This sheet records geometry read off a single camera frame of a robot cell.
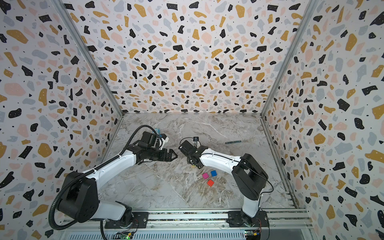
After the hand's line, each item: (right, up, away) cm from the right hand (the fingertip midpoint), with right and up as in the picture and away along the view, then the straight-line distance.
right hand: (191, 155), depth 89 cm
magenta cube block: (+8, -13, +1) cm, 15 cm away
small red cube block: (+11, -16, -2) cm, 20 cm away
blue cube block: (+13, -11, +1) cm, 17 cm away
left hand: (-11, +2, -5) cm, 12 cm away
